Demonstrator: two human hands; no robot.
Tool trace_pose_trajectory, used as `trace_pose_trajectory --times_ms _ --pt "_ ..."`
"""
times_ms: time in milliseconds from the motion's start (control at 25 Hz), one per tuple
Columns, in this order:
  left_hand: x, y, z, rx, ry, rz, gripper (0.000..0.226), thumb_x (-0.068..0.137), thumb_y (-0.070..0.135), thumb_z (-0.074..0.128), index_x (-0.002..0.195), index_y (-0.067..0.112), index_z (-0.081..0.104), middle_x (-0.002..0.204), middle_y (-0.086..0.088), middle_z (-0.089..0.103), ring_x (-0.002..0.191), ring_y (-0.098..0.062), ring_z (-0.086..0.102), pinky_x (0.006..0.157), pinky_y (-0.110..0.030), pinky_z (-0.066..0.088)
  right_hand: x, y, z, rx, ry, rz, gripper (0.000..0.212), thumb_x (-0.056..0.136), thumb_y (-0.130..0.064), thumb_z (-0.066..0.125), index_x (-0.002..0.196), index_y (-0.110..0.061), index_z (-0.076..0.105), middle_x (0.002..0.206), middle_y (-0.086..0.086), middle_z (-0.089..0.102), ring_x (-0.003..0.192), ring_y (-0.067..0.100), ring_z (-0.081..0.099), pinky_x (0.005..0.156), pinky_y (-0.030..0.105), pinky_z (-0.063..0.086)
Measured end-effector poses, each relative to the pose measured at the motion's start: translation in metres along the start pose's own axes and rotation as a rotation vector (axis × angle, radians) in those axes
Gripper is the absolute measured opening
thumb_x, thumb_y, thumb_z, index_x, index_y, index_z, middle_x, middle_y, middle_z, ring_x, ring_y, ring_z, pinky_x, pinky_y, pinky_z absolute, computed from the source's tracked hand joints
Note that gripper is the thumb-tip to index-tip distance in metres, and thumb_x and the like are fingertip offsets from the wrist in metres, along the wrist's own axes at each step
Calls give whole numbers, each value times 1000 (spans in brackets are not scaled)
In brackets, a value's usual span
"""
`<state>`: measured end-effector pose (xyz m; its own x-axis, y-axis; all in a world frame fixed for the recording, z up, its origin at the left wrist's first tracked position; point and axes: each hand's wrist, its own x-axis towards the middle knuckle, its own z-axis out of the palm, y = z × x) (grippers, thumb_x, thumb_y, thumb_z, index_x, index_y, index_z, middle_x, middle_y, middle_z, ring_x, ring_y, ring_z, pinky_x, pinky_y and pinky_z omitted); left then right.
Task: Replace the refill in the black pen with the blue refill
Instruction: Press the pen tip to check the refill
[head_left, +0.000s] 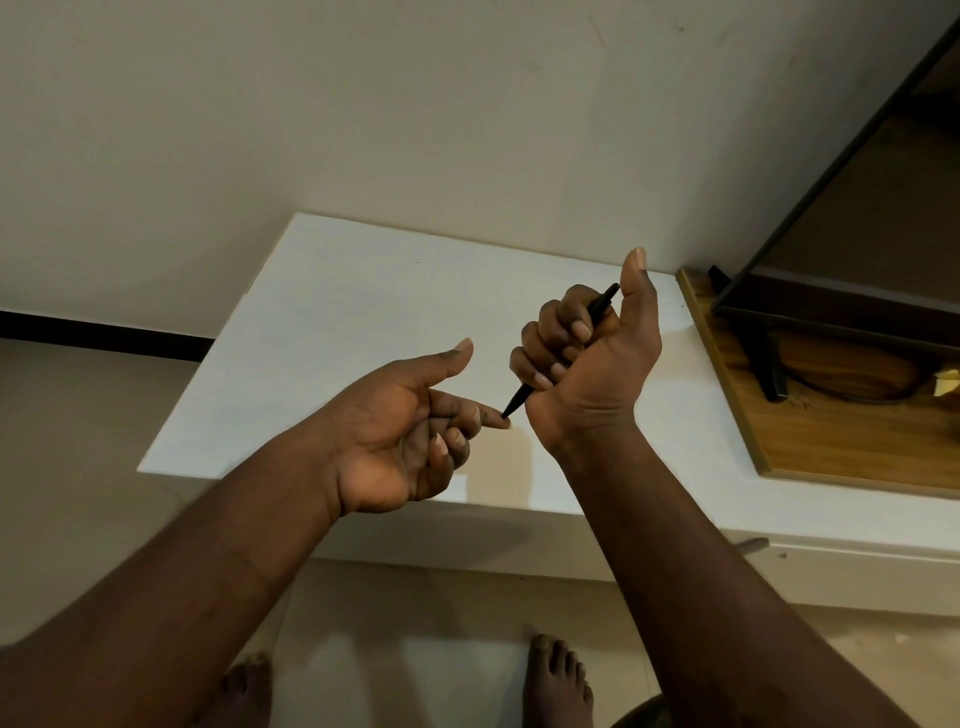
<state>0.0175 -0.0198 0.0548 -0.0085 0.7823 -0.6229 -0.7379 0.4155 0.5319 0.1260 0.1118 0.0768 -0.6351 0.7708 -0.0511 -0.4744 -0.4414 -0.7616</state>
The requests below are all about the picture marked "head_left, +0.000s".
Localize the person's foot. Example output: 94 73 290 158
522 633 596 728
198 651 276 728

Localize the white low cabinet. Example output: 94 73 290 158
136 212 960 621

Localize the brown wooden board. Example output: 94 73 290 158
675 265 960 501

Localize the person's right hand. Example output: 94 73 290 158
509 247 663 460

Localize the person's right foot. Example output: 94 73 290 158
522 633 596 728

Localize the black television stand leg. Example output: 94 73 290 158
707 265 789 405

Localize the black television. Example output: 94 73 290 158
708 15 960 358

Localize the black cable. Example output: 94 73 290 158
780 358 948 407

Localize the person's right forearm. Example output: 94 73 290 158
528 424 921 728

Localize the black pen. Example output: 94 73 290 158
500 282 621 420

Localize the person's left forearm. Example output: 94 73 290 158
0 417 348 728

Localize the black skirting strip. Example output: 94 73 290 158
0 309 216 363

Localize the person's left foot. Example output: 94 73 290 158
198 651 276 728

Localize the person's left hand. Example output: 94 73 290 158
318 337 513 519

